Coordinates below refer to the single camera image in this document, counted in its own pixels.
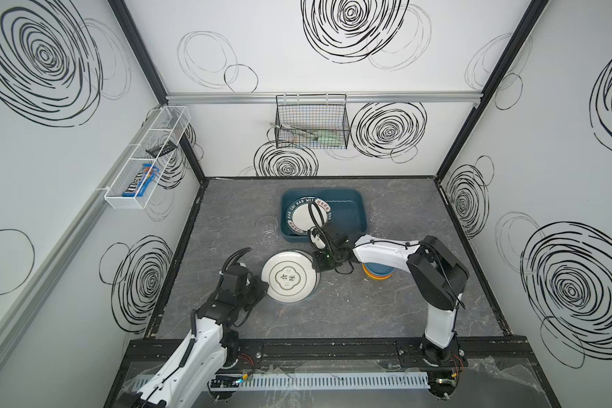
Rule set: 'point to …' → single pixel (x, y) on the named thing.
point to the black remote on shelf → (167, 147)
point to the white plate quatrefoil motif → (291, 276)
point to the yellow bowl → (371, 276)
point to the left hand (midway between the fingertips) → (272, 283)
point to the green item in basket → (329, 138)
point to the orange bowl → (376, 275)
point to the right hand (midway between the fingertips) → (308, 267)
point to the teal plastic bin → (348, 207)
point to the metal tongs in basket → (296, 128)
